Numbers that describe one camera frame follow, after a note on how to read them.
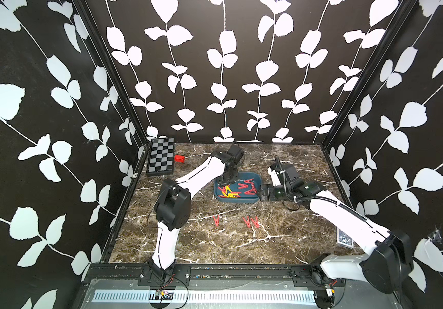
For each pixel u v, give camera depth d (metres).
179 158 1.11
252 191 0.99
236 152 0.74
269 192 0.72
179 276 0.74
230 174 0.77
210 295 0.70
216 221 0.88
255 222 0.88
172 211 0.52
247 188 0.99
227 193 0.97
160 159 1.08
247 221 0.88
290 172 0.61
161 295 0.70
